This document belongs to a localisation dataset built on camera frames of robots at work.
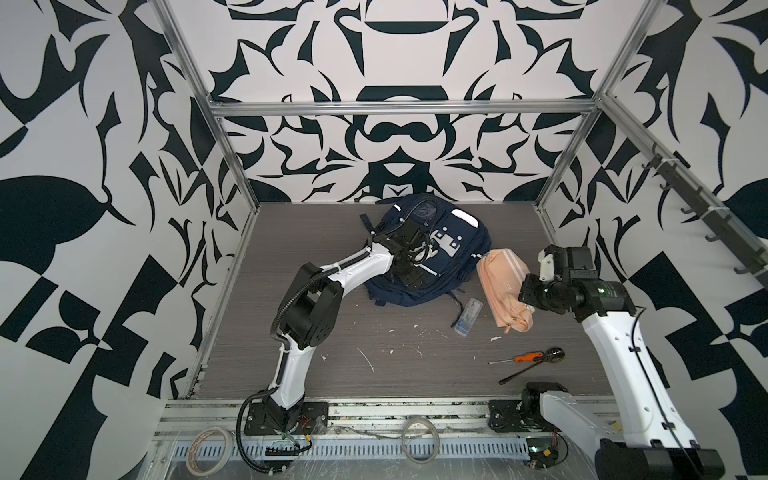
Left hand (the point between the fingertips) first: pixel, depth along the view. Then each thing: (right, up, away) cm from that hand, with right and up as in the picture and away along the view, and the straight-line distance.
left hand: (415, 264), depth 93 cm
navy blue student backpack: (+13, +7, +9) cm, 18 cm away
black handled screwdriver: (+36, -24, -10) cm, 45 cm away
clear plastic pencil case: (+16, -16, -2) cm, 22 cm away
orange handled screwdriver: (+28, -25, -10) cm, 39 cm away
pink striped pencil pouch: (+22, -1, -12) cm, 25 cm away
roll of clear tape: (-54, -40, -24) cm, 71 cm away
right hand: (+26, -4, -18) cm, 31 cm away
